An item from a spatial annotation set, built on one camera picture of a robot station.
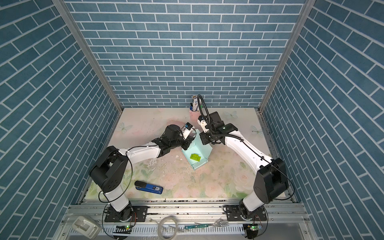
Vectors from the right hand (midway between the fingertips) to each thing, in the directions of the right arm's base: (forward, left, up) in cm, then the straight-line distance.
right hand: (201, 135), depth 84 cm
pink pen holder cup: (+25, +7, -11) cm, 28 cm away
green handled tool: (-41, 0, -18) cm, 45 cm away
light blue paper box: (-4, +2, -16) cm, 16 cm away
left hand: (+1, +5, -6) cm, 7 cm away
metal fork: (-39, -11, -17) cm, 44 cm away
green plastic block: (-6, +3, -15) cm, 16 cm away
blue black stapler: (-26, +30, -15) cm, 42 cm away
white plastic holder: (-46, +50, -14) cm, 69 cm away
